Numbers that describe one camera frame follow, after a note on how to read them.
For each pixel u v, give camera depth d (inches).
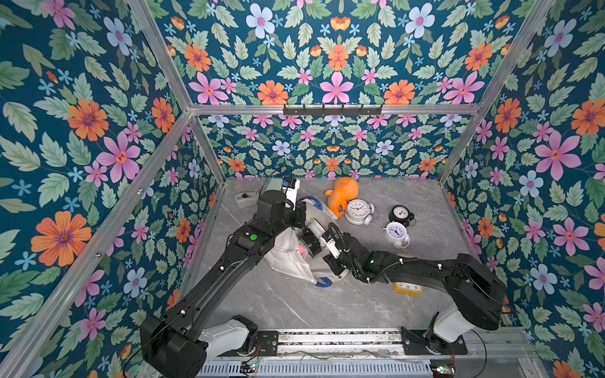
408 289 32.3
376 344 29.5
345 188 42.4
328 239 29.2
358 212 40.1
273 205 20.5
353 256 25.5
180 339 14.9
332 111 36.5
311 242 33.6
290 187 24.6
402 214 40.1
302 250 33.9
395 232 37.9
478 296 17.2
